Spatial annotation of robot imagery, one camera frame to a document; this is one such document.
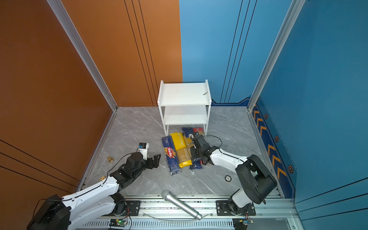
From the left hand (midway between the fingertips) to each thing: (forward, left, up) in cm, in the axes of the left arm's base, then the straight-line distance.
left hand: (155, 152), depth 86 cm
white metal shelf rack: (+16, -17, +25) cm, 35 cm away
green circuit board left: (-34, +16, -9) cm, 38 cm away
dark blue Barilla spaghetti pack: (0, -9, -4) cm, 10 cm away
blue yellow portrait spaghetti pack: (-5, -24, -4) cm, 25 cm away
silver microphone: (-23, -10, -5) cm, 25 cm away
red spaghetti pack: (+21, -28, -5) cm, 35 cm away
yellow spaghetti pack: (+5, -16, -4) cm, 17 cm away
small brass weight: (-2, +29, -6) cm, 30 cm away
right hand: (+4, -23, -4) cm, 24 cm away
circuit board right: (-34, -46, -8) cm, 58 cm away
